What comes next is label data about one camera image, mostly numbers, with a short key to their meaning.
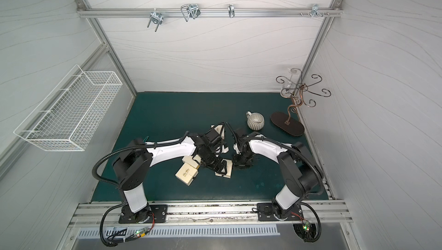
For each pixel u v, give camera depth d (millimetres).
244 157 749
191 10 764
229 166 835
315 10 764
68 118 685
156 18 784
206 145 703
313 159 484
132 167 466
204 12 786
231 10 779
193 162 718
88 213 752
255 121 1043
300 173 453
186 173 820
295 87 803
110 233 701
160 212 733
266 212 732
